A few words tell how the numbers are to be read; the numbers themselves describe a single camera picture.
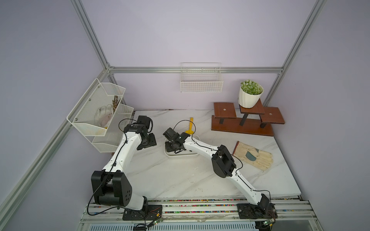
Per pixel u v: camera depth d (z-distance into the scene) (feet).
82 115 2.27
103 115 2.54
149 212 2.38
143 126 1.94
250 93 2.69
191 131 3.54
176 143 2.40
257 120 3.61
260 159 3.05
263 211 2.09
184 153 2.97
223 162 2.01
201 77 3.16
